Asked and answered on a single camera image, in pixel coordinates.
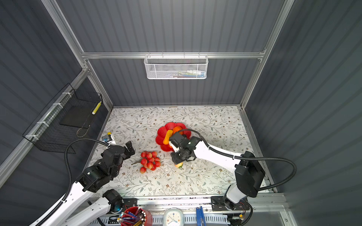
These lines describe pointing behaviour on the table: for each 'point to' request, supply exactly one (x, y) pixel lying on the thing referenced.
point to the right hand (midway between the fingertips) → (176, 158)
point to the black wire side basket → (68, 118)
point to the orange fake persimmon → (176, 129)
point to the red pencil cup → (135, 216)
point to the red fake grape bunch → (149, 160)
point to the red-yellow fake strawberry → (179, 165)
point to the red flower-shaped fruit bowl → (161, 132)
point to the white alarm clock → (173, 217)
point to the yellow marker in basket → (96, 108)
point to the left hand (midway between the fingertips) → (123, 146)
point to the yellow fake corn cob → (169, 133)
